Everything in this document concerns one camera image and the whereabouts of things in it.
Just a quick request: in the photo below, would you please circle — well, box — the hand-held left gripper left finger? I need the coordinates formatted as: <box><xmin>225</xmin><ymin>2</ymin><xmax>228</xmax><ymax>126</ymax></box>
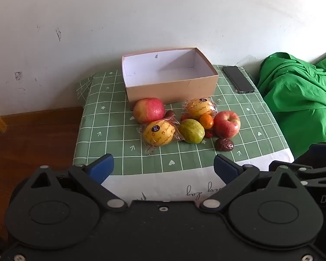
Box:
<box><xmin>24</xmin><ymin>154</ymin><xmax>129</xmax><ymax>213</ymax></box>

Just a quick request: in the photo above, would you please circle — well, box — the green pear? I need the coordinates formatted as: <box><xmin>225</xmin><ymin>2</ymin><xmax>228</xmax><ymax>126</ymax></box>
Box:
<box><xmin>178</xmin><ymin>119</ymin><xmax>206</xmax><ymax>144</ymax></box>

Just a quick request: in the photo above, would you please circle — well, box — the black smartphone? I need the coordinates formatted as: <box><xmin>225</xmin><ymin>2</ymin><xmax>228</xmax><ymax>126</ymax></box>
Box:
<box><xmin>222</xmin><ymin>65</ymin><xmax>255</xmax><ymax>95</ymax></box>

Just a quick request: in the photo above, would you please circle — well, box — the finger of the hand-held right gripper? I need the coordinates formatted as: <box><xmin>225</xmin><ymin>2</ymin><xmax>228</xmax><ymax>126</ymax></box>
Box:
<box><xmin>299</xmin><ymin>177</ymin><xmax>326</xmax><ymax>190</ymax></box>
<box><xmin>269</xmin><ymin>160</ymin><xmax>326</xmax><ymax>178</ymax></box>

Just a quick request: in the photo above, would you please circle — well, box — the yellow lemon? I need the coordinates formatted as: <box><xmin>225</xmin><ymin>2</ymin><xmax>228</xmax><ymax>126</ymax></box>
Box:
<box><xmin>182</xmin><ymin>97</ymin><xmax>218</xmax><ymax>120</ymax></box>
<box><xmin>137</xmin><ymin>119</ymin><xmax>185</xmax><ymax>155</ymax></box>

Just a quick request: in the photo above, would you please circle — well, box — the green checked tablecloth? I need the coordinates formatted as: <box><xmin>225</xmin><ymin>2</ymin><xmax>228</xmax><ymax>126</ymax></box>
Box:
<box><xmin>72</xmin><ymin>65</ymin><xmax>295</xmax><ymax>206</ymax></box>

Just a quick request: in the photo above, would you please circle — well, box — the red apple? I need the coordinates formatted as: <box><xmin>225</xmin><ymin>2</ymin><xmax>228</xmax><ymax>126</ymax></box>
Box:
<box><xmin>133</xmin><ymin>97</ymin><xmax>166</xmax><ymax>124</ymax></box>
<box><xmin>213</xmin><ymin>110</ymin><xmax>241</xmax><ymax>139</ymax></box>

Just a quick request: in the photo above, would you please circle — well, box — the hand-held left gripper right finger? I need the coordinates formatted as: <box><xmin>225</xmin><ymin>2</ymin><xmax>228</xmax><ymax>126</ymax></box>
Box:
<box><xmin>200</xmin><ymin>154</ymin><xmax>311</xmax><ymax>213</ymax></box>

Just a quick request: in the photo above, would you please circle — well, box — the green cloth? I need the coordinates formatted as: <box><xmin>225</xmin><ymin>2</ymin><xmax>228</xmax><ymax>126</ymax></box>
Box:
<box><xmin>257</xmin><ymin>47</ymin><xmax>326</xmax><ymax>159</ymax></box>

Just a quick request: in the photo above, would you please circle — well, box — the small orange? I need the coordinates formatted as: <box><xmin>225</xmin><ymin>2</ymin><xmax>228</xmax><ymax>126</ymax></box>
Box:
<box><xmin>200</xmin><ymin>114</ymin><xmax>214</xmax><ymax>130</ymax></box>

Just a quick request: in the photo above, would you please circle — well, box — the brown cardboard box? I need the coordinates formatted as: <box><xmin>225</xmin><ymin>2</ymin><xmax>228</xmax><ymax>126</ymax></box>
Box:
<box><xmin>121</xmin><ymin>47</ymin><xmax>219</xmax><ymax>110</ymax></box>

